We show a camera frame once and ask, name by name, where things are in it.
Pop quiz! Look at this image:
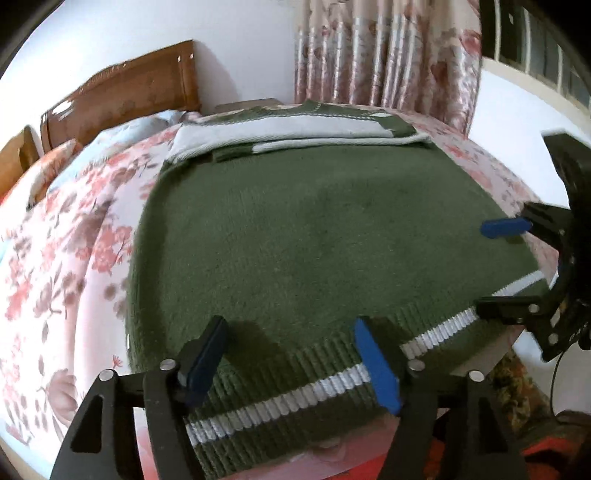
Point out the black cable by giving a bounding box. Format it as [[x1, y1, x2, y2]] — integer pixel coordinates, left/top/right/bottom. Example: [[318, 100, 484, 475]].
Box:
[[549, 350, 567, 416]]

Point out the light blue floral pillow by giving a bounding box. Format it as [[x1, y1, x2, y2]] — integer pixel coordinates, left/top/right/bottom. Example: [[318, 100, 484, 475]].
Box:
[[48, 110, 186, 192]]

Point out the pink floral curtain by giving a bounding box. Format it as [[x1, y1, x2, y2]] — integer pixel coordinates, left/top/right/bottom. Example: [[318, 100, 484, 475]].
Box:
[[294, 0, 482, 135]]

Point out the green knit sweater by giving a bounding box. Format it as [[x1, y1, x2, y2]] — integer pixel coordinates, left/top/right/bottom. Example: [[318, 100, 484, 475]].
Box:
[[126, 102, 547, 479]]

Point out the floral bed cover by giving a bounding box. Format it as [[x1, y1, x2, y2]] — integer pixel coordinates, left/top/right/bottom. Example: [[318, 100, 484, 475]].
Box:
[[1, 105, 558, 472]]

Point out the red floral floor cloth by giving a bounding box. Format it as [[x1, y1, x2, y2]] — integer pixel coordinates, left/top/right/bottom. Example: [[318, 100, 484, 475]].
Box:
[[414, 350, 591, 480]]

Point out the brown wooden headboard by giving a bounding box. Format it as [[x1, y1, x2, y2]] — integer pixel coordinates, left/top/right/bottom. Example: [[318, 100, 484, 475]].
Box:
[[40, 40, 201, 152]]

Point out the dark window with bars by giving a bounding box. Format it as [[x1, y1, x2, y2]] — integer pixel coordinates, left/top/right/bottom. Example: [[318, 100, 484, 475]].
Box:
[[477, 0, 590, 112]]

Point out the wooden nightstand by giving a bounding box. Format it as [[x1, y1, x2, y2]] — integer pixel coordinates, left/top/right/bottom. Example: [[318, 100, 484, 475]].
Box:
[[213, 98, 283, 114]]

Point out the orange floral pillow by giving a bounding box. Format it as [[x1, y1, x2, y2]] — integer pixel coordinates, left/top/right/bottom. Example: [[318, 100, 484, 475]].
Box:
[[1, 139, 83, 212]]

